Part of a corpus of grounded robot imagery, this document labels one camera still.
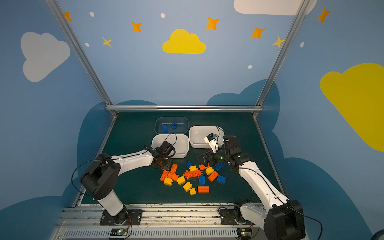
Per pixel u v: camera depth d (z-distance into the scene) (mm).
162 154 728
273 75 962
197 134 1089
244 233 718
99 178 463
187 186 834
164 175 883
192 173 883
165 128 1096
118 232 708
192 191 824
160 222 733
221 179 861
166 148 748
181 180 855
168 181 844
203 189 839
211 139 703
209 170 890
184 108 1148
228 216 749
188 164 923
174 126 1118
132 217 754
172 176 867
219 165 691
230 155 623
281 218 401
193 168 907
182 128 1148
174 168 907
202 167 925
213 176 883
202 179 861
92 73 942
